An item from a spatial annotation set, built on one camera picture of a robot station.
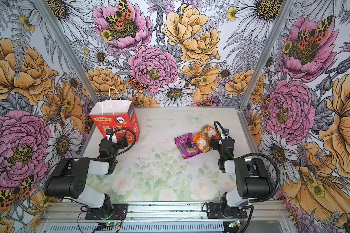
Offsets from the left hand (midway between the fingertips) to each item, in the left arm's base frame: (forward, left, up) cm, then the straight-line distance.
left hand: (118, 138), depth 94 cm
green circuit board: (-44, -4, -8) cm, 45 cm away
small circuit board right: (-45, -64, -8) cm, 79 cm away
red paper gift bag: (+3, -5, +19) cm, 19 cm away
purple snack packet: (-4, -44, -3) cm, 44 cm away
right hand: (-2, -64, -1) cm, 64 cm away
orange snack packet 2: (+7, -60, -4) cm, 60 cm away
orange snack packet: (-4, -53, 0) cm, 53 cm away
